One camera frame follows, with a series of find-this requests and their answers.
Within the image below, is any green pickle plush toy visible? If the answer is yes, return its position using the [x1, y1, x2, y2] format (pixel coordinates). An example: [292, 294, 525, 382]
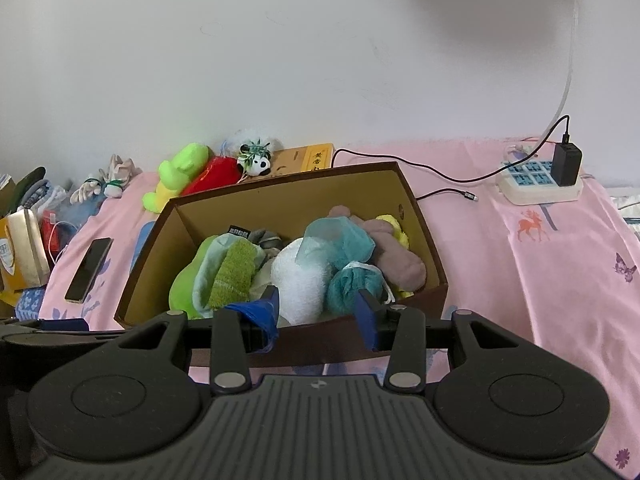
[168, 235, 221, 321]

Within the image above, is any grey cloth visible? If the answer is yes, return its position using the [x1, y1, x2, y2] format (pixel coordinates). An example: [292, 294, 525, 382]
[247, 229, 286, 261]

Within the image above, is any red packet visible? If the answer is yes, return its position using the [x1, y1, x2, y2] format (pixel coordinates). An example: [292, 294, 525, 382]
[40, 210, 63, 256]

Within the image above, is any small yellow plush toy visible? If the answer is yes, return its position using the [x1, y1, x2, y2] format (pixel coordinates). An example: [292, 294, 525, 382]
[375, 214, 411, 251]

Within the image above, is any yellow flat box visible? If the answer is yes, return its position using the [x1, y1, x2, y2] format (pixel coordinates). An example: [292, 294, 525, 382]
[272, 143, 336, 177]

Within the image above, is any black charger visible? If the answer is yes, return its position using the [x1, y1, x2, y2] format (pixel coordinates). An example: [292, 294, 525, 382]
[551, 142, 583, 187]

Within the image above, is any mint green cloth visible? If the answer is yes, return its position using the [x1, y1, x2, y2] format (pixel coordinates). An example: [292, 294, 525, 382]
[192, 234, 271, 313]

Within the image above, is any brown cardboard box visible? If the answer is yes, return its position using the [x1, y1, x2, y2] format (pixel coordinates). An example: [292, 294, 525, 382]
[114, 161, 450, 368]

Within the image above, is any pinkish brown plush bear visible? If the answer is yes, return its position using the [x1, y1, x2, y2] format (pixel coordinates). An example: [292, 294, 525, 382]
[327, 204, 427, 297]

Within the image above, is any black cable with plug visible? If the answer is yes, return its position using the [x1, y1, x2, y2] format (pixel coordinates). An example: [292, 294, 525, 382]
[416, 188, 481, 203]

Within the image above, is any yellow tissue box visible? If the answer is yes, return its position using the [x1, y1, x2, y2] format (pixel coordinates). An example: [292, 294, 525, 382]
[0, 208, 51, 293]

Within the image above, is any panda plush toy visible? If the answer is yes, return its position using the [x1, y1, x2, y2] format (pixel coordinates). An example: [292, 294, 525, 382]
[220, 129, 280, 178]

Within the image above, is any teal sheer cloth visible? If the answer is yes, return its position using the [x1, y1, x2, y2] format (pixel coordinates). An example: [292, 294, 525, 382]
[295, 216, 376, 273]

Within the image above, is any green and yellow plush toy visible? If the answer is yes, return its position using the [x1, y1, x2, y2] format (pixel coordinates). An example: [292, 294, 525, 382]
[142, 142, 213, 212]

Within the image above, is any blue patterned cloth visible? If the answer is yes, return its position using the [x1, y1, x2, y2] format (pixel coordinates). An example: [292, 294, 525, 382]
[15, 287, 51, 318]

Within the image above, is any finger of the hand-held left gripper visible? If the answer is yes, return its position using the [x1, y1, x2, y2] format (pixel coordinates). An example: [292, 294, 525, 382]
[37, 318, 124, 335]

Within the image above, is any blue plastic bag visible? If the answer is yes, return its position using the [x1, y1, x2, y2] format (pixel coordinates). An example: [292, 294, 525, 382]
[22, 180, 108, 231]

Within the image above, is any black charger cable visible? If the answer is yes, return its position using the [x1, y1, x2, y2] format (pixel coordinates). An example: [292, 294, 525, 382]
[331, 114, 572, 183]

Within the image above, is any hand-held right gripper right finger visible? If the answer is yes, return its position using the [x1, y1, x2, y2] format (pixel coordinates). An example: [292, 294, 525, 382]
[352, 289, 526, 392]

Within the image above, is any white fluffy towel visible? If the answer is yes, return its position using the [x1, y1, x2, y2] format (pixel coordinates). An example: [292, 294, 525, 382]
[270, 237, 333, 326]

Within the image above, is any lime green fuzzy towel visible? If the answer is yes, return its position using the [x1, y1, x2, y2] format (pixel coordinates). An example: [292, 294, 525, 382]
[207, 225, 258, 311]

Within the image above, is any dark green cloth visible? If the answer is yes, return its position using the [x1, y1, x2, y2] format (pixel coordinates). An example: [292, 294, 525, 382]
[10, 166, 48, 208]

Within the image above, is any small white plush toy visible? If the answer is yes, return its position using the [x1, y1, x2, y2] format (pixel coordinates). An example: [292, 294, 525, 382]
[70, 176, 108, 205]
[102, 154, 142, 199]

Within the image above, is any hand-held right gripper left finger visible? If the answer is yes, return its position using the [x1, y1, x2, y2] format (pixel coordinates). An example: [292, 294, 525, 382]
[115, 285, 281, 395]

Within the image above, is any white power strip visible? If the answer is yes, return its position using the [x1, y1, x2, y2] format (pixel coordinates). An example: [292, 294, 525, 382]
[496, 152, 585, 206]

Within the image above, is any pink printed bedsheet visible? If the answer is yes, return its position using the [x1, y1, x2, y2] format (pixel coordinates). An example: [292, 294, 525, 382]
[37, 135, 640, 480]

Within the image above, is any black smartphone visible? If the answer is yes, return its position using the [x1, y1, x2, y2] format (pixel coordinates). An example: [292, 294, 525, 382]
[64, 237, 114, 305]

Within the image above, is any red plush toy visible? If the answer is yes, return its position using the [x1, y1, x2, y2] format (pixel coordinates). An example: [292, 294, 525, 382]
[181, 156, 244, 197]

